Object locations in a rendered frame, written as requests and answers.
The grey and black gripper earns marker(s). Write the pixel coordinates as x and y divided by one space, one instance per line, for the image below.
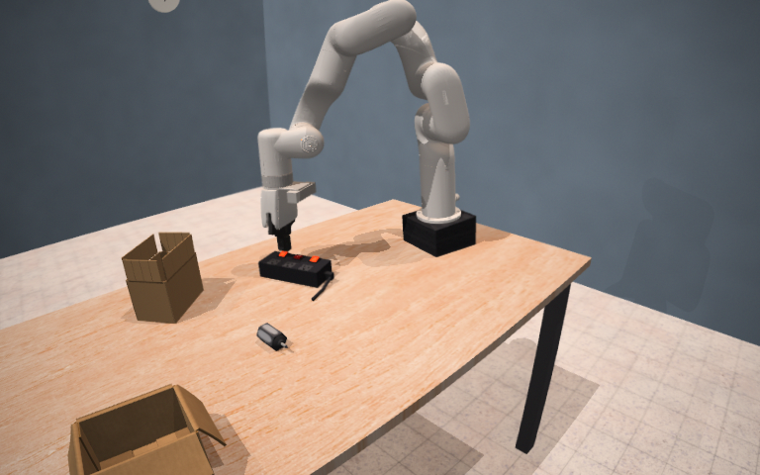
274 201

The black power strip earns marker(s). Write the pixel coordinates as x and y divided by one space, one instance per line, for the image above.
298 269

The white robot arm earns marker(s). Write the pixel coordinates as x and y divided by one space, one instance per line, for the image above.
392 21

